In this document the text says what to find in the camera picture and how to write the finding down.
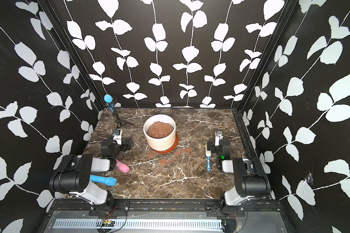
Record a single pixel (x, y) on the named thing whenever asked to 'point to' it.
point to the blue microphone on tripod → (108, 98)
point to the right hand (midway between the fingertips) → (216, 136)
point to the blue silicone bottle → (111, 181)
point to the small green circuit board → (108, 223)
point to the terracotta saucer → (175, 144)
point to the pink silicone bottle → (122, 167)
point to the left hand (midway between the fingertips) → (124, 134)
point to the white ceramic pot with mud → (160, 131)
